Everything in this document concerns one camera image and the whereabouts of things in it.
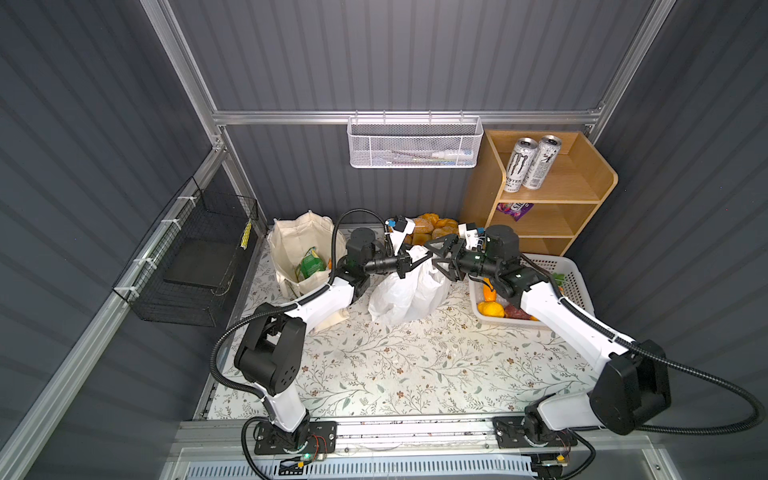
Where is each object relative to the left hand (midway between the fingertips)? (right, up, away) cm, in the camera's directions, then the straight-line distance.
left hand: (433, 253), depth 77 cm
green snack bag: (-38, -3, +24) cm, 45 cm away
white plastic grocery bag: (-2, -10, +2) cm, 10 cm away
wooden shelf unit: (+43, +13, +25) cm, 51 cm away
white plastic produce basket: (+46, -6, +20) cm, 51 cm away
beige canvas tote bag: (-43, +5, +18) cm, 47 cm away
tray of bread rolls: (+4, +10, +35) cm, 37 cm away
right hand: (-1, 0, -2) cm, 2 cm away
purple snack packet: (+31, +15, +23) cm, 41 cm away
